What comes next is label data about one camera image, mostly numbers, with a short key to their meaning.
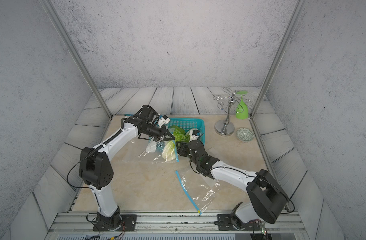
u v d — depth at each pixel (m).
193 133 0.75
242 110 0.87
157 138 0.77
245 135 1.07
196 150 0.61
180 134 0.83
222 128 1.12
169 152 0.81
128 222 0.73
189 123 1.08
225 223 0.72
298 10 0.71
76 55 0.87
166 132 0.78
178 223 0.75
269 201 0.42
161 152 0.82
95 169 0.49
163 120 0.81
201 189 0.83
